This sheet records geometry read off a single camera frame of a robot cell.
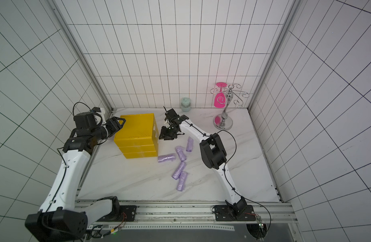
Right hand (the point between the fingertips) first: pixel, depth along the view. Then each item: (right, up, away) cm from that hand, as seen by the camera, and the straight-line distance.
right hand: (163, 133), depth 95 cm
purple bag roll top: (+17, -8, +2) cm, 19 cm away
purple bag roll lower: (+11, -21, -10) cm, 25 cm away
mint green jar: (+15, +21, +19) cm, 32 cm away
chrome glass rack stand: (+44, +8, +14) cm, 47 cm away
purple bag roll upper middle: (+12, -12, -3) cm, 17 cm away
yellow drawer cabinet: (-10, 0, -18) cm, 21 cm away
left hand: (-18, +6, -20) cm, 27 cm away
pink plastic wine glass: (+38, +24, +4) cm, 45 cm away
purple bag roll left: (+4, -14, -6) cm, 15 cm away
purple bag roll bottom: (+13, -26, -14) cm, 32 cm away
